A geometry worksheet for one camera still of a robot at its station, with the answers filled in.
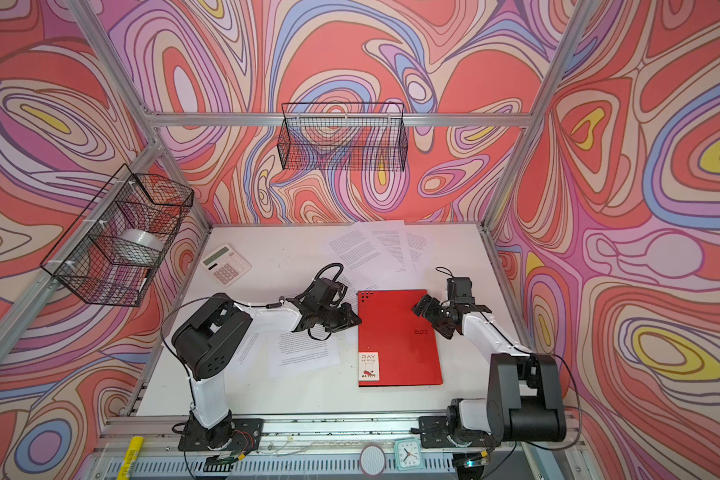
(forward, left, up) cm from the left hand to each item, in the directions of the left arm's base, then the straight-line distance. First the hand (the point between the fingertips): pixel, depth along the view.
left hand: (364, 322), depth 91 cm
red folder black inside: (-8, -10, 0) cm, 12 cm away
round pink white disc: (-35, -2, +3) cm, 36 cm away
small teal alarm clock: (-34, -10, 0) cm, 36 cm away
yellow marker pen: (-35, +55, 0) cm, 66 cm away
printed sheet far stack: (+32, -20, -2) cm, 38 cm away
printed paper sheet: (-9, +22, -2) cm, 23 cm away
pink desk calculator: (+22, +49, +1) cm, 54 cm away
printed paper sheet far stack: (+32, -4, -2) cm, 32 cm away
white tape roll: (+8, +55, +30) cm, 63 cm away
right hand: (0, -18, +1) cm, 18 cm away
